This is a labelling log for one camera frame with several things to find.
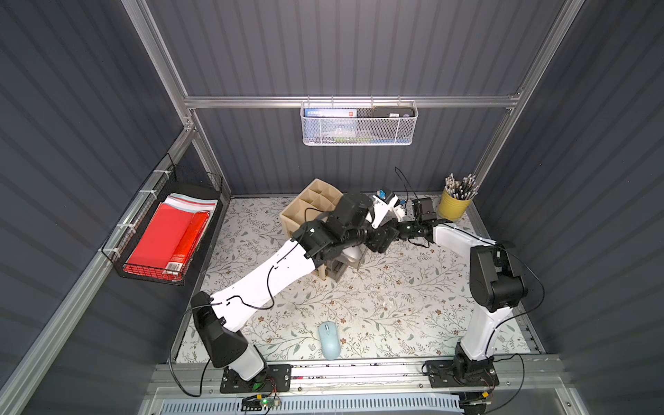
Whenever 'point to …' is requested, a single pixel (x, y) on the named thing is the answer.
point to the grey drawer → (341, 262)
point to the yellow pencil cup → (452, 208)
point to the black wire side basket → (169, 179)
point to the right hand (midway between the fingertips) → (376, 233)
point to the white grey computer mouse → (353, 253)
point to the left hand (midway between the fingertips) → (390, 225)
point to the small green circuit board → (257, 402)
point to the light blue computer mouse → (329, 341)
